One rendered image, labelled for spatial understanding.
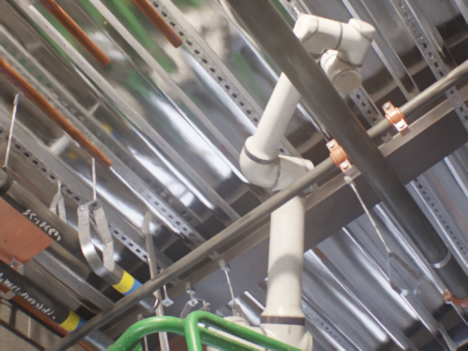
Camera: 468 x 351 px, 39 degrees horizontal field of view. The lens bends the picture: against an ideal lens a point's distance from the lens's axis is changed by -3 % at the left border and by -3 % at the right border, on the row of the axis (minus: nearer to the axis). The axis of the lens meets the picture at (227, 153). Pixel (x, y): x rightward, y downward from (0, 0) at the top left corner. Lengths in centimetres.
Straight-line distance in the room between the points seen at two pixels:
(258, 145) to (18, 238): 132
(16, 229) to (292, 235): 132
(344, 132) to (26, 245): 169
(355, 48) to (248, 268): 135
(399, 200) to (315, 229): 90
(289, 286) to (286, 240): 15
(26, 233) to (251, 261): 101
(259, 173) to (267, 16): 73
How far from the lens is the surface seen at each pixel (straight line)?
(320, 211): 296
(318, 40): 202
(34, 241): 313
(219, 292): 314
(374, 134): 212
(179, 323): 181
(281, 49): 177
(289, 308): 228
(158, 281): 229
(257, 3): 171
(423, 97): 212
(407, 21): 249
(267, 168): 230
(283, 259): 230
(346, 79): 209
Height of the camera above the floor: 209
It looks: 55 degrees up
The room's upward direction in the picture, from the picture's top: 18 degrees counter-clockwise
